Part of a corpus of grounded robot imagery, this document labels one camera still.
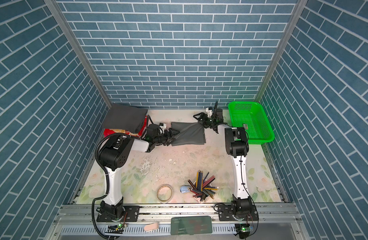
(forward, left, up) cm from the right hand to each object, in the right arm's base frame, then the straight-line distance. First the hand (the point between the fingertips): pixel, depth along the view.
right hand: (195, 117), depth 108 cm
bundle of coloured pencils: (-49, -7, +1) cm, 49 cm away
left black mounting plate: (-62, +28, -6) cm, 69 cm away
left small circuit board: (-69, +35, -9) cm, 78 cm away
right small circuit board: (-64, -27, -8) cm, 70 cm away
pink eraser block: (-66, +15, -4) cm, 68 cm away
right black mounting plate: (-58, -23, +3) cm, 63 cm away
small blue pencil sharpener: (-49, +3, -4) cm, 49 cm away
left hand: (-16, +11, -1) cm, 20 cm away
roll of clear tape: (-51, +14, -7) cm, 53 cm away
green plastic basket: (-3, -48, -6) cm, 48 cm away
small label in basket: (+1, -38, -8) cm, 39 cm away
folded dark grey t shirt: (-11, +46, +9) cm, 49 cm away
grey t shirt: (-11, +3, -6) cm, 12 cm away
